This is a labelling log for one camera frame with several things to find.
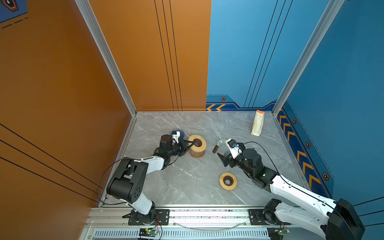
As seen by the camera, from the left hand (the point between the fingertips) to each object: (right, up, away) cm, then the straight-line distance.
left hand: (194, 142), depth 87 cm
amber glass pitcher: (+2, -10, +10) cm, 14 cm away
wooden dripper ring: (+1, -4, -1) cm, 4 cm away
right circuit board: (+42, -40, -18) cm, 61 cm away
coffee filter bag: (+44, +11, +17) cm, 49 cm away
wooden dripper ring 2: (+19, -22, -2) cm, 29 cm away
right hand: (+16, -2, -8) cm, 18 cm away
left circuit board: (-22, -41, -16) cm, 50 cm away
